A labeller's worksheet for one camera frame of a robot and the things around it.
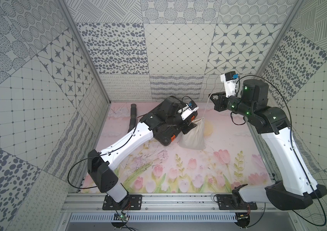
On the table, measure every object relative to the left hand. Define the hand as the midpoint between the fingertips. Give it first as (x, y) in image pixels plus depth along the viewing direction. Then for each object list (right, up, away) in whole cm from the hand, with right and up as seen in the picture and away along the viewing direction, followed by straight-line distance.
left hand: (189, 112), depth 72 cm
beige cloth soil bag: (+4, -15, +8) cm, 17 cm away
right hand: (+7, +7, -9) cm, 14 cm away
